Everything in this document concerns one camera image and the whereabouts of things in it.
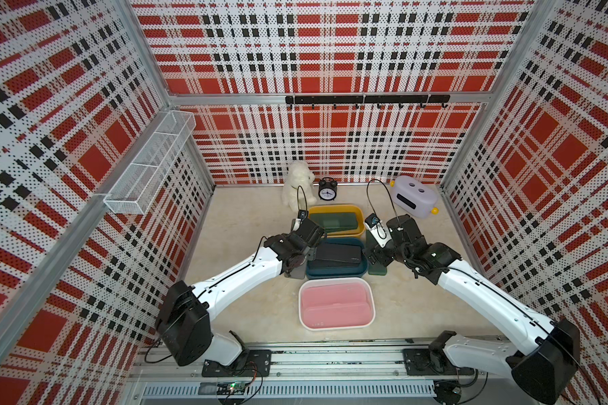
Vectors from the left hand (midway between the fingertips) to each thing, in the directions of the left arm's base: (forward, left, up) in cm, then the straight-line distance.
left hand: (303, 242), depth 83 cm
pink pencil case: (-13, -14, -12) cm, 23 cm away
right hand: (-2, -25, +4) cm, 26 cm away
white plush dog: (+29, +4, -7) cm, 30 cm away
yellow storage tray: (+24, -15, -11) cm, 30 cm away
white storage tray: (-14, -22, -10) cm, 28 cm away
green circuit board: (-39, +20, -13) cm, 46 cm away
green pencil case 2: (-3, -26, -15) cm, 30 cm away
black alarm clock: (+33, -9, -9) cm, 36 cm away
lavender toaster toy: (+26, -46, -6) cm, 53 cm away
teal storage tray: (-5, -11, -14) cm, 18 cm away
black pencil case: (-9, +1, -3) cm, 10 cm away
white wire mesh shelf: (+19, +61, +8) cm, 65 cm away
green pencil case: (+16, -12, -10) cm, 22 cm away
